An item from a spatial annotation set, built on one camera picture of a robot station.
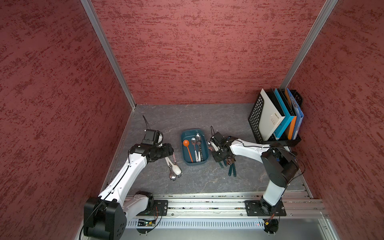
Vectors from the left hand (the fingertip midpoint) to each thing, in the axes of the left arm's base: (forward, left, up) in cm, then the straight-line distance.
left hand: (167, 154), depth 82 cm
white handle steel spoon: (+15, -14, -9) cm, 22 cm away
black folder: (+30, -60, +20) cm, 70 cm away
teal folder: (+13, -65, +16) cm, 68 cm away
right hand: (+2, -30, -12) cm, 32 cm away
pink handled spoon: (-8, -6, -11) cm, 15 cm away
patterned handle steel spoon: (+18, -17, -9) cm, 26 cm away
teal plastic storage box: (+21, -9, -11) cm, 25 cm away
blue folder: (+17, -72, +17) cm, 76 cm away
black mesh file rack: (+29, -56, -1) cm, 64 cm away
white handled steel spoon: (-8, -2, -11) cm, 14 cm away
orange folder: (+14, -73, +4) cm, 75 cm away
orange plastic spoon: (+13, -9, -10) cm, 19 cm away
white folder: (+17, -58, +14) cm, 62 cm away
